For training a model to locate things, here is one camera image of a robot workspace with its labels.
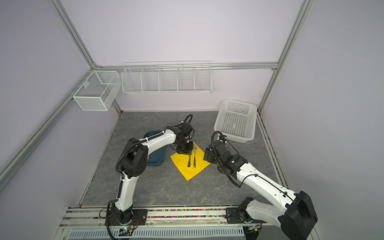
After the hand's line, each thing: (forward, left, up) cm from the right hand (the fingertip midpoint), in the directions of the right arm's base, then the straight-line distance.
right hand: (211, 154), depth 81 cm
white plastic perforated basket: (+38, -22, -14) cm, 46 cm away
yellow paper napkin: (+2, +18, -12) cm, 22 cm away
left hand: (+5, +11, -10) cm, 16 cm away
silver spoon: (0, +13, -13) cm, 18 cm away
